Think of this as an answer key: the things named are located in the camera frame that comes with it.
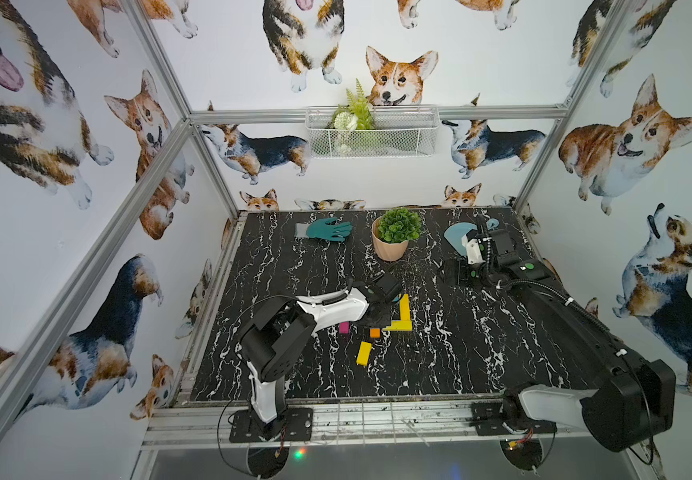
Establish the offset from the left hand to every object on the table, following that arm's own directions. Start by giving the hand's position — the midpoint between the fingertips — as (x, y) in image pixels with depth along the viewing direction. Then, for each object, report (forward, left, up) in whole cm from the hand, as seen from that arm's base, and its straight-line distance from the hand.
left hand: (385, 317), depth 91 cm
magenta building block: (-2, +12, -1) cm, 12 cm away
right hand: (+5, -17, +17) cm, 25 cm away
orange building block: (-4, +3, 0) cm, 6 cm away
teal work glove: (+37, +21, -1) cm, 42 cm away
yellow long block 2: (-2, -4, -1) cm, 5 cm away
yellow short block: (-10, +7, 0) cm, 12 cm away
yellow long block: (+3, -6, -1) cm, 7 cm away
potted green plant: (+23, -3, +13) cm, 26 cm away
